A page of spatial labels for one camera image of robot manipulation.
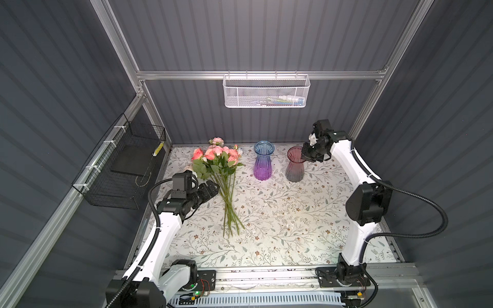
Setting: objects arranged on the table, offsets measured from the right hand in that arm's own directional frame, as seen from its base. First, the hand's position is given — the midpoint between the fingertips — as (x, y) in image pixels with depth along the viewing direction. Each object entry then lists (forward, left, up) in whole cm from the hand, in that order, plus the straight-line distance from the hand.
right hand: (303, 157), depth 90 cm
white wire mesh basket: (+44, +17, +9) cm, 48 cm away
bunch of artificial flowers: (+3, +42, -7) cm, 43 cm away
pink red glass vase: (+4, +1, -16) cm, 17 cm away
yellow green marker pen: (-3, +65, +11) cm, 66 cm away
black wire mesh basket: (-19, +75, +12) cm, 78 cm away
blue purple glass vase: (0, +19, -5) cm, 20 cm away
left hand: (-18, +41, 0) cm, 45 cm away
